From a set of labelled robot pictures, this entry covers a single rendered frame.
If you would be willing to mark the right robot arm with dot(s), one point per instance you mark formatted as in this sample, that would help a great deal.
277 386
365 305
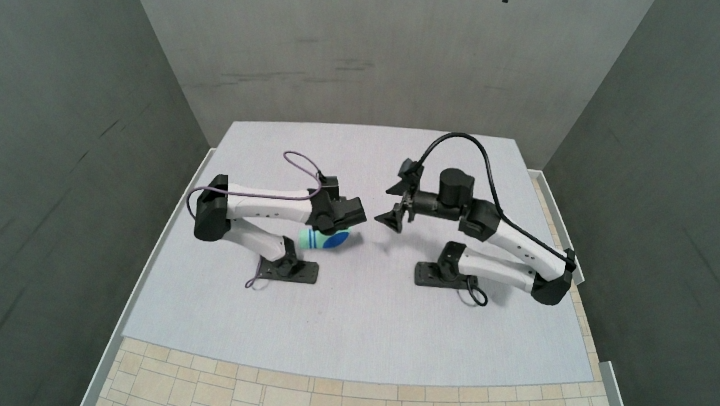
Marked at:
484 223

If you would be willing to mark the mint green and blue sock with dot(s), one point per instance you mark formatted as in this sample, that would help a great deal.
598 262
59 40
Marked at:
310 239

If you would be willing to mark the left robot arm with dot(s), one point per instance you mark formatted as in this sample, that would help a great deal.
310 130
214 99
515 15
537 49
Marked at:
321 209

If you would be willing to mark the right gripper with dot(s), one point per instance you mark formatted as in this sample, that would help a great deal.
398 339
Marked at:
422 202

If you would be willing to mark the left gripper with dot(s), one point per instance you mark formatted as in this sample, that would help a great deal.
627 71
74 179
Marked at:
342 199

